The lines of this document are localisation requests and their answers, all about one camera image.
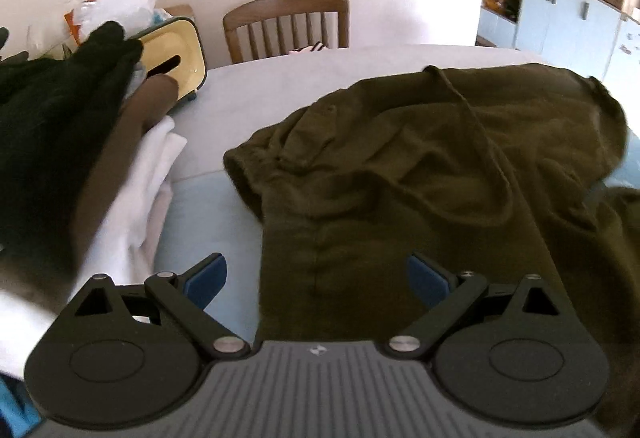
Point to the black folded cloth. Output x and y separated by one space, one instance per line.
45 128

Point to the pink garment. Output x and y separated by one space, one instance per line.
310 48

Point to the white fridge with magnets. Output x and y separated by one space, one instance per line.
627 48

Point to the white folded cloth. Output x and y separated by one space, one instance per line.
130 218

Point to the yellow tissue box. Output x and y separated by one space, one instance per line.
170 43

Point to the orange box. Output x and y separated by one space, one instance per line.
72 26

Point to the wooden slat-back chair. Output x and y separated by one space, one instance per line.
285 3

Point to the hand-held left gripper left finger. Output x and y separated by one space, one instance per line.
207 280

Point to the brown folded cloth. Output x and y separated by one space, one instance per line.
145 103

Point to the olive green pants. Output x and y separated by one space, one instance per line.
400 168

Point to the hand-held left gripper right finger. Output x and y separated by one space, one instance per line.
427 280

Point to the clear plastic bag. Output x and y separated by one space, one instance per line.
115 3

